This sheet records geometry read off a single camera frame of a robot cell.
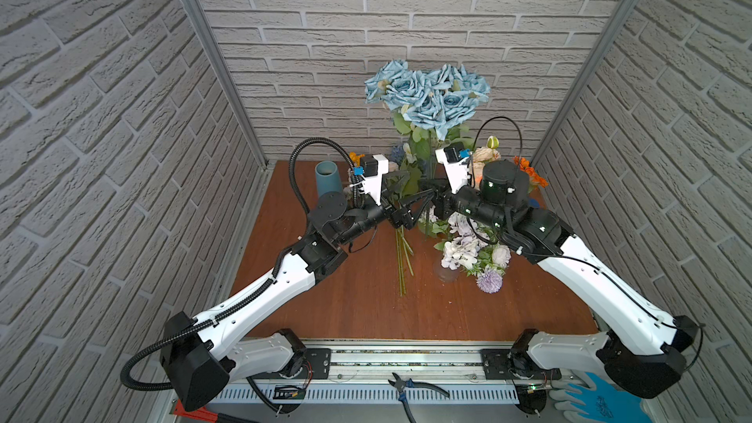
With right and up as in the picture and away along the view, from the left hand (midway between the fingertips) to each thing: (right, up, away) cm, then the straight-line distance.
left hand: (427, 181), depth 57 cm
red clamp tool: (-53, -54, +9) cm, 76 cm away
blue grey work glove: (+43, -53, +11) cm, 69 cm away
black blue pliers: (-5, -50, +13) cm, 52 cm away
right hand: (+1, 0, +5) cm, 5 cm away
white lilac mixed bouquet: (+10, -15, +6) cm, 19 cm away
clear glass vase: (+10, -28, +32) cm, 44 cm away
